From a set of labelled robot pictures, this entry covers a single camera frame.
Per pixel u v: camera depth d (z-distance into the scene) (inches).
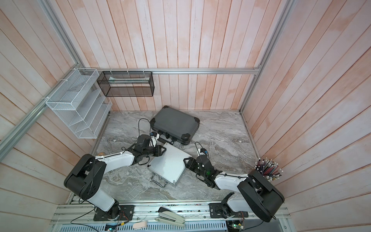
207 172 26.7
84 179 17.8
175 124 39.2
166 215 28.1
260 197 16.9
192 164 30.6
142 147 28.4
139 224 27.1
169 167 33.0
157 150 32.1
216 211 28.8
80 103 28.5
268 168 28.9
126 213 28.9
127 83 40.9
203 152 32.3
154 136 32.6
